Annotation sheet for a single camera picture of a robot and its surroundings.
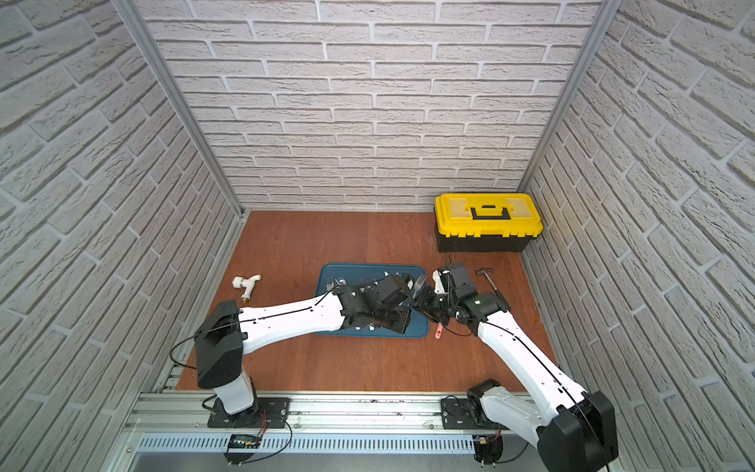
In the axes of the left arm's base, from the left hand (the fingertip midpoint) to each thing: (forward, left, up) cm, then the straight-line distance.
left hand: (406, 307), depth 80 cm
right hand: (0, -2, +2) cm, 3 cm away
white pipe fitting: (+14, +53, -12) cm, 56 cm away
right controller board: (-32, -19, -11) cm, 38 cm away
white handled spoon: (+14, +20, -10) cm, 27 cm away
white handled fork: (+14, +25, -12) cm, 31 cm away
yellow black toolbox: (+28, -28, +5) cm, 40 cm away
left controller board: (-30, +42, -16) cm, 54 cm away
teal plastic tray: (+17, +24, -11) cm, 31 cm away
